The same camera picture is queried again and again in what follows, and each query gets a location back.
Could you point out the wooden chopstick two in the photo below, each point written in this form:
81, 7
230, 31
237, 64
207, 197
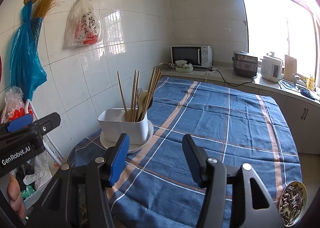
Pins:
135, 103

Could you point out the white bowl on plate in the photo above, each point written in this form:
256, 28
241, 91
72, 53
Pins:
180, 63

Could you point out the blue plaid tablecloth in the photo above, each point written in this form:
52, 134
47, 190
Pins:
156, 188

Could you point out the wooden chopstick five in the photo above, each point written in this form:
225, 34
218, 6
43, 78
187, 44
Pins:
153, 87

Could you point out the black air fryer appliance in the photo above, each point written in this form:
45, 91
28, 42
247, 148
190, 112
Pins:
245, 65

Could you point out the straw broom bundle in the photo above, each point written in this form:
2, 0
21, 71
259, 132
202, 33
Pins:
43, 7

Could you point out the blue plastic bag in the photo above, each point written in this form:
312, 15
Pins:
26, 71

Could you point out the steel fork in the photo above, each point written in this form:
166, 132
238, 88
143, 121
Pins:
139, 92

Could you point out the green plate with eggs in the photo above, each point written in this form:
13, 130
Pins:
186, 68

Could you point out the clear printed plastic bag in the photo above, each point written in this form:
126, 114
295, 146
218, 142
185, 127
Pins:
82, 27

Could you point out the person's left hand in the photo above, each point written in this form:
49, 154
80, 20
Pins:
15, 197

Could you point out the wooden cutting board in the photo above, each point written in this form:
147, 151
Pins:
290, 69

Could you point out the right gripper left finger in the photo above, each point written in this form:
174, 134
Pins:
115, 160

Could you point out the red and clear bag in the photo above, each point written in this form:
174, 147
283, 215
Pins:
14, 107

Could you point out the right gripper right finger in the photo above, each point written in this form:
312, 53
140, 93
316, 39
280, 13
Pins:
196, 159

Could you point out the bowl of sunflower seeds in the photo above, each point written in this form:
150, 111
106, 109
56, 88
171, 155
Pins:
292, 203

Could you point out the white microwave oven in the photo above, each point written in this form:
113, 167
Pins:
200, 56

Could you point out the long wooden chopstick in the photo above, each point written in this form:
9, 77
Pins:
122, 96

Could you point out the wooden chopstick four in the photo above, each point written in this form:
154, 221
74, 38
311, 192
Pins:
151, 80

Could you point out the wooden chopstick three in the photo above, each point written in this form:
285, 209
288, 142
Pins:
142, 100

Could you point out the white rice cooker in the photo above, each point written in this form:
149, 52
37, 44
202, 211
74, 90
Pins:
271, 67

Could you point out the white utensil holder box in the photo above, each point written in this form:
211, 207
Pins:
113, 124

